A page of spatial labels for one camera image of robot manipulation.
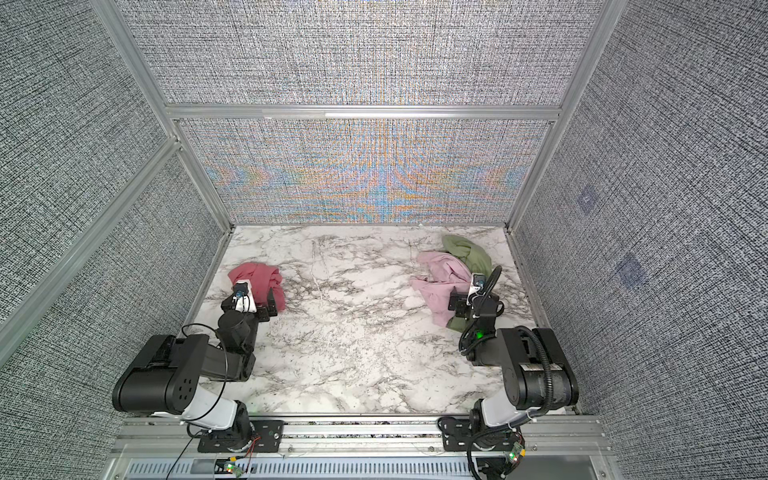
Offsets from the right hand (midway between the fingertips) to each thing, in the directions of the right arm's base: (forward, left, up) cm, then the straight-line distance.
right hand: (473, 287), depth 93 cm
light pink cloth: (+7, +10, -3) cm, 12 cm away
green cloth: (+6, -2, +6) cm, 8 cm away
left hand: (-3, +66, +4) cm, 67 cm away
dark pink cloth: (+5, +68, -1) cm, 68 cm away
